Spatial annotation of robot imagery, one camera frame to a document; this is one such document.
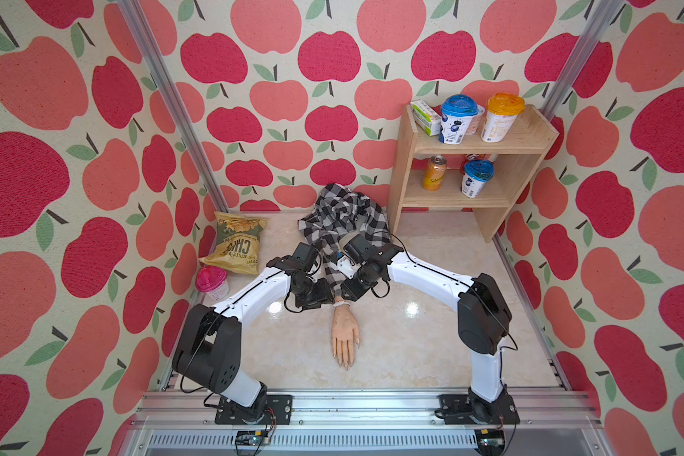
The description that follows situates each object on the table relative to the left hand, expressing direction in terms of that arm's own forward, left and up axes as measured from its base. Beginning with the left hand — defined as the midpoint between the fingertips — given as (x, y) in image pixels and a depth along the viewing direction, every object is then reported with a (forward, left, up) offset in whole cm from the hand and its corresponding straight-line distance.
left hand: (332, 306), depth 84 cm
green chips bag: (+24, +35, -1) cm, 43 cm away
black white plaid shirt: (+39, -3, +1) cm, 39 cm away
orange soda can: (+38, -34, +22) cm, 56 cm away
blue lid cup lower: (+36, -47, +23) cm, 63 cm away
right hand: (+4, -5, -1) cm, 7 cm away
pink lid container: (+8, +38, +1) cm, 39 cm away
